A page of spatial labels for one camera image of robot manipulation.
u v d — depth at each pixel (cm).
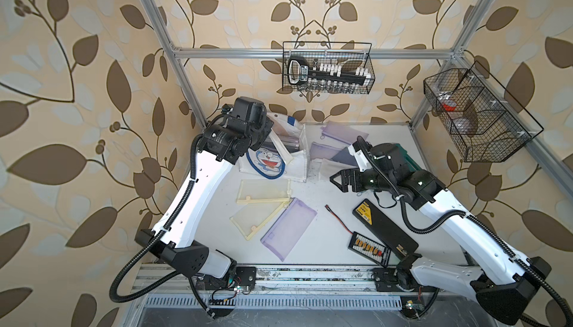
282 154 68
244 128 48
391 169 52
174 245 39
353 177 61
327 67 82
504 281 39
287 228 84
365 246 80
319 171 97
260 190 94
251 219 88
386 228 85
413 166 101
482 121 75
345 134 121
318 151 111
